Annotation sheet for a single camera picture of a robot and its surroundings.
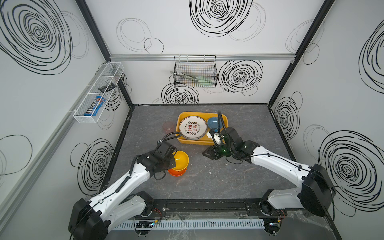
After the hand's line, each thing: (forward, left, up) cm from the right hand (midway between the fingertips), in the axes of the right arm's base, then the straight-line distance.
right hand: (203, 153), depth 77 cm
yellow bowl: (0, +12, -8) cm, 14 cm away
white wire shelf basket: (+44, +57, +19) cm, 75 cm away
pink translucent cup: (+25, +23, -11) cm, 35 cm away
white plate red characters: (+26, +6, -12) cm, 29 cm away
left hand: (-2, +16, -6) cm, 17 cm away
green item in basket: (+37, -1, +18) cm, 42 cm away
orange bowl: (-7, +15, -10) cm, 19 cm away
